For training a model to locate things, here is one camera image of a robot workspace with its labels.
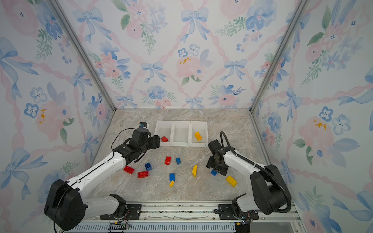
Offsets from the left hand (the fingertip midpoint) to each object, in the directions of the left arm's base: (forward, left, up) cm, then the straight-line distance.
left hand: (155, 137), depth 84 cm
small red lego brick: (+8, -2, -14) cm, 17 cm away
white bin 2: (+13, -14, -15) cm, 24 cm away
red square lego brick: (-8, -7, -15) cm, 18 cm away
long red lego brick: (-16, +7, -15) cm, 23 cm away
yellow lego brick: (+11, -26, -14) cm, 31 cm away
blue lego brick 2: (-17, -10, -17) cm, 26 cm away
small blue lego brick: (-8, -13, -15) cm, 22 cm away
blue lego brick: (-13, +4, -13) cm, 19 cm away
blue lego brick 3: (-15, -34, -15) cm, 40 cm away
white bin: (+19, -1, -16) cm, 25 cm away
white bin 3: (+21, -29, -17) cm, 39 cm away
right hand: (-12, -34, -15) cm, 39 cm away
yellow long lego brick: (-19, -44, -16) cm, 51 cm away
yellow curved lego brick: (-14, -23, -14) cm, 30 cm away
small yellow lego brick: (-22, -10, -15) cm, 28 cm away
